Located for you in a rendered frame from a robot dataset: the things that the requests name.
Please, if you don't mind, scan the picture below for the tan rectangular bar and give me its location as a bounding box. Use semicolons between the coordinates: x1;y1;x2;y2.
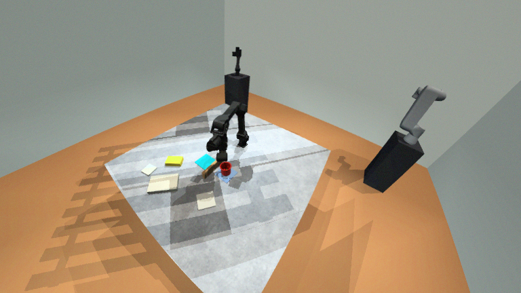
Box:
201;160;223;179

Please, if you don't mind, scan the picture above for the yellow block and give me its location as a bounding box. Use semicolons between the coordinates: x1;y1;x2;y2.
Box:
165;156;183;166

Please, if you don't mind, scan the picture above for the dark red cup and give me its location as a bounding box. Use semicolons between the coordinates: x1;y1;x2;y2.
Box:
220;162;231;176

